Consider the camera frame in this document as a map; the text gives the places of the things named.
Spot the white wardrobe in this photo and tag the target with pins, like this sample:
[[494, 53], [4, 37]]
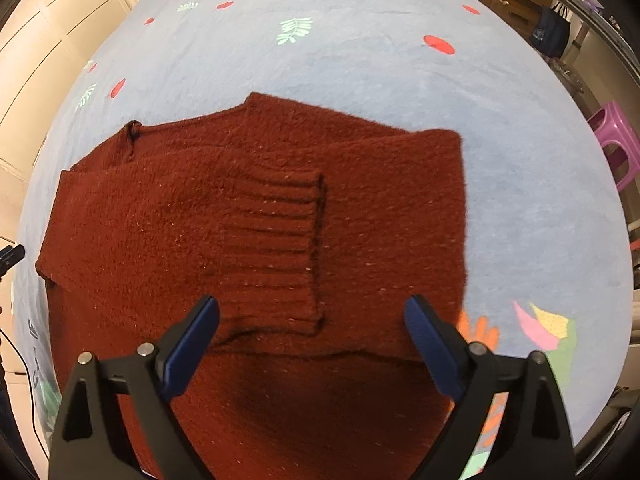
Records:
[[55, 35]]

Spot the navy tote bag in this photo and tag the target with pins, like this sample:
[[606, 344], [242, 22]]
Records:
[[550, 30]]

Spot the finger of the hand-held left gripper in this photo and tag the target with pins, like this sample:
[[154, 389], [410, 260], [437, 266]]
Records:
[[11, 257]]

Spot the grey study desk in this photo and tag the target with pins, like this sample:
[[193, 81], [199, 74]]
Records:
[[600, 15]]

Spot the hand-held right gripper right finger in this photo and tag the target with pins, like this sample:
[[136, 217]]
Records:
[[432, 345]]

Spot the dark red knit sweater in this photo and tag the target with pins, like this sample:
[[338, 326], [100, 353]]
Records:
[[225, 240]]

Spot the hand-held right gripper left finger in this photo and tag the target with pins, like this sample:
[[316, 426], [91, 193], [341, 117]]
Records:
[[187, 345]]

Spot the purple plastic stool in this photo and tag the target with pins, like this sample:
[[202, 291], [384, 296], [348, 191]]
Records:
[[617, 135]]

